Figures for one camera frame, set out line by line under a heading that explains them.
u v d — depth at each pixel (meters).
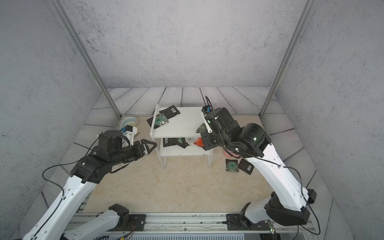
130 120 1.15
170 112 0.78
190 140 0.85
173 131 0.69
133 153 0.58
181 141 0.84
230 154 0.49
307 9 0.71
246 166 0.91
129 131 0.61
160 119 0.73
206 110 0.51
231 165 0.93
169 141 0.85
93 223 0.53
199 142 0.85
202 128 0.62
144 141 0.60
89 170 0.44
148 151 0.60
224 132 0.39
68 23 0.75
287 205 0.38
